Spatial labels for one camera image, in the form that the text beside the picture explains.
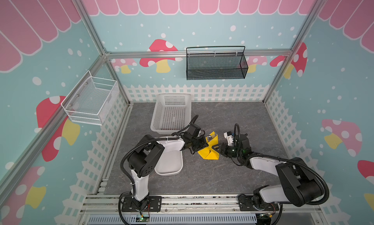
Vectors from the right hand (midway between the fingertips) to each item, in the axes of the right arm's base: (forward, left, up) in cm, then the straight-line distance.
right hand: (212, 147), depth 87 cm
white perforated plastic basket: (+33, +28, -6) cm, 44 cm away
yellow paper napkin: (0, +1, -7) cm, 7 cm away
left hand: (+2, +2, -3) cm, 4 cm away
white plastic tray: (-7, +26, -6) cm, 28 cm away
